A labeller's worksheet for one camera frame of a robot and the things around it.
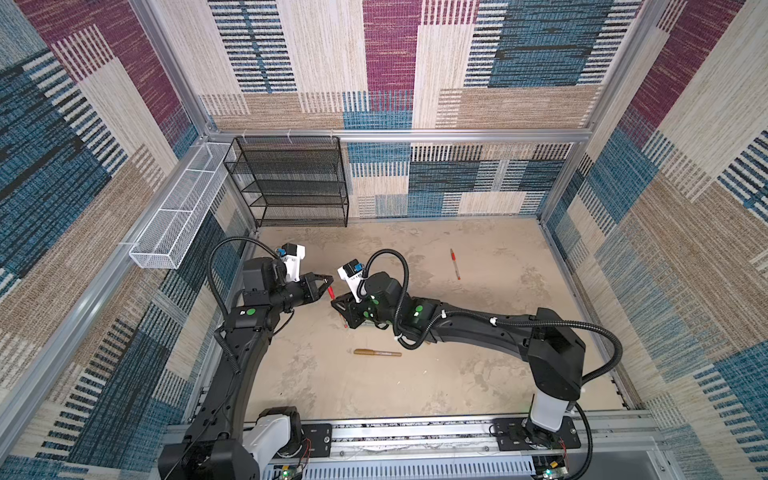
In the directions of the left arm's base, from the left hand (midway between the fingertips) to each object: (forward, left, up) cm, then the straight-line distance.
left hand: (331, 275), depth 76 cm
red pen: (+23, -38, -23) cm, 50 cm away
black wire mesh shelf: (+47, +20, -7) cm, 52 cm away
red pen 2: (-3, 0, -3) cm, 4 cm away
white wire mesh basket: (+18, +53, -7) cm, 57 cm away
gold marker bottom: (-10, -7, -25) cm, 28 cm away
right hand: (-6, -1, -5) cm, 8 cm away
